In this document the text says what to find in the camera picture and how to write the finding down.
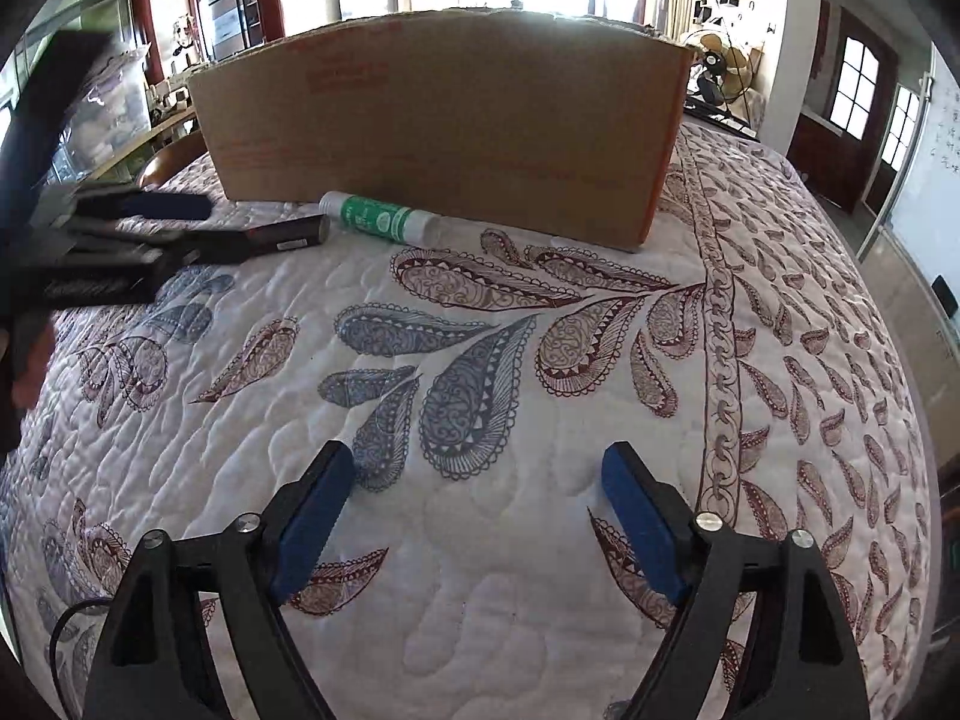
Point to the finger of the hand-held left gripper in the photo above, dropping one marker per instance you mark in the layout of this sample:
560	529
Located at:
112	274
172	206

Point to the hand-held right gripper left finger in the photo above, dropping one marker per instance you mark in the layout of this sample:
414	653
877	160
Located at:
315	525

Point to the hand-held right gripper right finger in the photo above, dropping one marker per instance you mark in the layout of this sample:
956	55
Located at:
637	525

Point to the dark brown slim box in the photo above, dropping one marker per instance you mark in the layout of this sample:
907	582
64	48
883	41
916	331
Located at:
255	240

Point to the brown cardboard box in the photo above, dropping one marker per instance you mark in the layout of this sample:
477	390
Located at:
450	120

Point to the person's left hand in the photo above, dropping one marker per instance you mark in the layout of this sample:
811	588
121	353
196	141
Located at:
34	367

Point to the wooden chair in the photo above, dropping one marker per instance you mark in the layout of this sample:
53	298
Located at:
169	161

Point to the green and white tube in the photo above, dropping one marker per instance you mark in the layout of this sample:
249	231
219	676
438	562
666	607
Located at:
367	214

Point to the paisley quilted tablecloth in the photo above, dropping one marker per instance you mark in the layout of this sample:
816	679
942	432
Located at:
525	360

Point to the black whiteboard eraser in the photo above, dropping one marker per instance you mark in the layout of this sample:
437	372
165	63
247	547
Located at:
943	296

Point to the brown door with windows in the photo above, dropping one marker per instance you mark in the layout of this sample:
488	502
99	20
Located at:
817	150

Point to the whiteboard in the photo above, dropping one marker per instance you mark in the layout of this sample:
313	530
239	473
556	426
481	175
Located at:
934	202

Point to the standing electric fan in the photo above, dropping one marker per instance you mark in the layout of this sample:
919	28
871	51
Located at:
720	60

